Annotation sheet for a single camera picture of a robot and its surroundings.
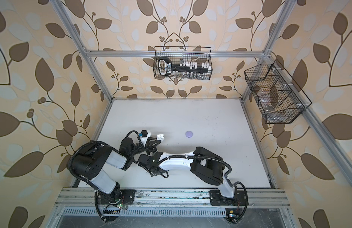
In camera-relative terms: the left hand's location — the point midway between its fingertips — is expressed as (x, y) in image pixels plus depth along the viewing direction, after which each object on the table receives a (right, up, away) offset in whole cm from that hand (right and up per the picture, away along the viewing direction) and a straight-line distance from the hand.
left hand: (160, 139), depth 84 cm
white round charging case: (0, +1, 0) cm, 1 cm away
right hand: (-2, -19, -1) cm, 19 cm away
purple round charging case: (+18, +1, +15) cm, 23 cm away
